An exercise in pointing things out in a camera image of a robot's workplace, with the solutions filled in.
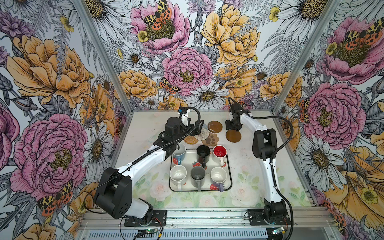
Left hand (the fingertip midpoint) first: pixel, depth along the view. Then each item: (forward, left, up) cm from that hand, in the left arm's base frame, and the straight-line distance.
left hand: (197, 124), depth 81 cm
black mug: (-5, -4, -20) cm, 22 cm away
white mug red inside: (-5, -14, -23) cm, 28 cm away
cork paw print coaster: (+7, -11, -25) cm, 28 cm away
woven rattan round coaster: (+7, +4, -25) cm, 27 cm away
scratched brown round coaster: (+19, -14, -25) cm, 34 cm away
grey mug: (-19, 0, -22) cm, 29 cm away
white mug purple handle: (-19, -12, -23) cm, 33 cm away
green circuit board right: (-46, -37, -25) cm, 64 cm away
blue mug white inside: (-10, +10, -15) cm, 21 cm away
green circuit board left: (-44, +23, -25) cm, 56 cm away
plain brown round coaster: (+9, -25, -24) cm, 36 cm away
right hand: (+14, -25, -24) cm, 37 cm away
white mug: (-19, +11, -24) cm, 32 cm away
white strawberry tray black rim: (-9, +4, -25) cm, 27 cm away
